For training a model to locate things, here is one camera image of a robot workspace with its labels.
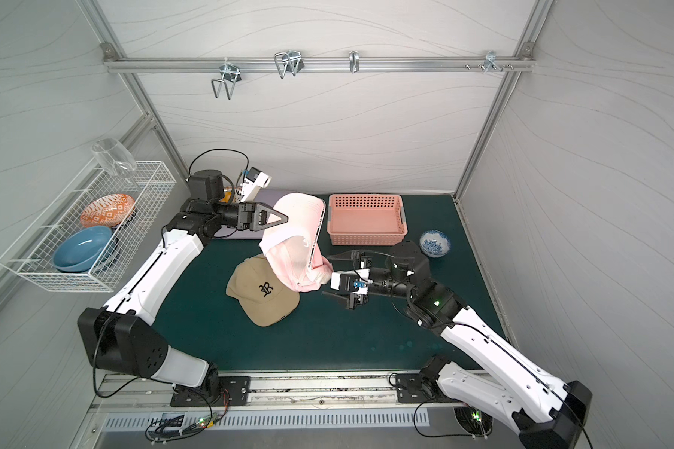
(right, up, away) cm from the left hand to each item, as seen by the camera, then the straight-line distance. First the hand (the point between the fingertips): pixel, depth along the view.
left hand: (285, 224), depth 63 cm
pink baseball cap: (0, -6, +4) cm, 7 cm away
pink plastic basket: (+23, +1, +50) cm, 55 cm away
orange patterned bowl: (-48, +3, +7) cm, 48 cm away
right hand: (+10, -10, -1) cm, 14 cm away
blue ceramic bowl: (-45, -6, -2) cm, 46 cm away
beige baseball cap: (-11, -24, +23) cm, 35 cm away
